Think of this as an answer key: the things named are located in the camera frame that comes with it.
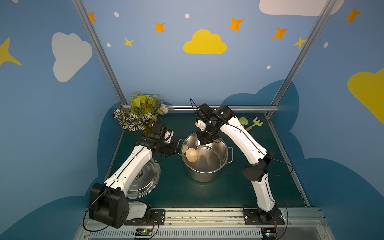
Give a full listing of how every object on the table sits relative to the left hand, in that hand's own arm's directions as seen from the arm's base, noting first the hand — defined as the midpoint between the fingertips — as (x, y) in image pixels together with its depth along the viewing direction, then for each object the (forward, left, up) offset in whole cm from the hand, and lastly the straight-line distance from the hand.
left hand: (180, 148), depth 81 cm
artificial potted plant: (+21, +25, +4) cm, 33 cm away
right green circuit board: (-36, -46, -18) cm, 61 cm away
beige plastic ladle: (+4, -6, -14) cm, 16 cm away
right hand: (+1, -12, +6) cm, 13 cm away
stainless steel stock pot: (+3, -20, -20) cm, 28 cm away
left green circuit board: (-37, +16, -18) cm, 44 cm away
